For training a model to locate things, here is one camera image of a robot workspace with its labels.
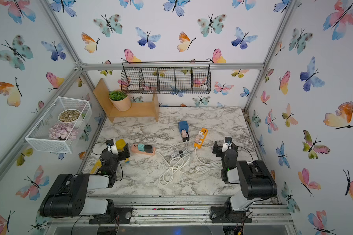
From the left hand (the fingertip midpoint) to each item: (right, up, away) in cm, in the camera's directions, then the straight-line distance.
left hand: (121, 143), depth 90 cm
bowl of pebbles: (-17, +16, -19) cm, 30 cm away
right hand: (+64, +2, 0) cm, 64 cm away
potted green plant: (-4, +28, +11) cm, 30 cm away
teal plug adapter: (+12, -2, +1) cm, 12 cm away
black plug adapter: (+16, -3, +2) cm, 17 cm away
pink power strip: (+7, -4, +5) cm, 9 cm away
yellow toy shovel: (-3, -2, +7) cm, 8 cm away
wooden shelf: (+3, +24, +24) cm, 34 cm away
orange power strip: (+50, +3, +8) cm, 50 cm away
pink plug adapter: (+38, +6, +8) cm, 40 cm away
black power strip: (+40, +2, +11) cm, 42 cm away
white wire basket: (-25, +8, -26) cm, 37 cm away
